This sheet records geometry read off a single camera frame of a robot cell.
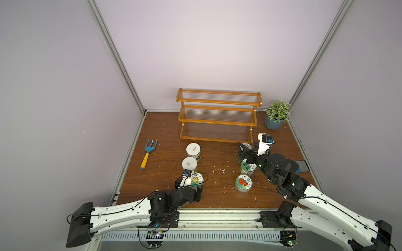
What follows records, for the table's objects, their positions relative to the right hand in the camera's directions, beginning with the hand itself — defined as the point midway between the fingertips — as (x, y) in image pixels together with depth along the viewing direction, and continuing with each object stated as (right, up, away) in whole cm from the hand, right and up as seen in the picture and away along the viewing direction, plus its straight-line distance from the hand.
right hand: (248, 140), depth 69 cm
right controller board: (+19, -44, 0) cm, 48 cm away
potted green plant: (+26, +15, +28) cm, 41 cm away
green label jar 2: (+3, -16, +12) cm, 21 cm away
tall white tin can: (-28, -14, +14) cm, 34 cm away
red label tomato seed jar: (0, -23, +7) cm, 24 cm away
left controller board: (-43, -45, +3) cm, 63 cm away
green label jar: (-26, -7, +18) cm, 33 cm away
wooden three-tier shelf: (-10, +13, +37) cm, 40 cm away
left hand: (-23, -25, +10) cm, 35 cm away
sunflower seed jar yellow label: (-24, -21, +9) cm, 33 cm away
